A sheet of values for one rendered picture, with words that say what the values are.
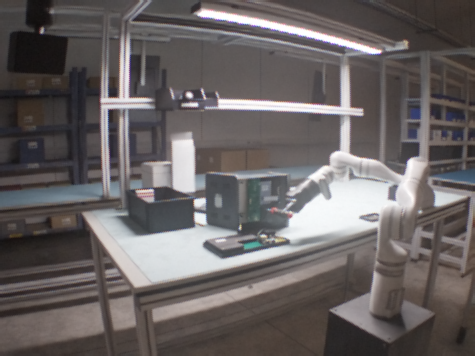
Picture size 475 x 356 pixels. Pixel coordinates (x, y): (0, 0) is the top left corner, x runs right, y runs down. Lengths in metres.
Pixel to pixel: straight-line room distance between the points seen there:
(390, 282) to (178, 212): 0.80
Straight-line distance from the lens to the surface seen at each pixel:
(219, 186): 1.37
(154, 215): 1.33
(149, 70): 3.01
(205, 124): 5.77
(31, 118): 4.64
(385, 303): 1.07
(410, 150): 4.02
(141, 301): 0.96
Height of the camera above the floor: 1.39
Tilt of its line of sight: 8 degrees down
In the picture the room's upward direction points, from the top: straight up
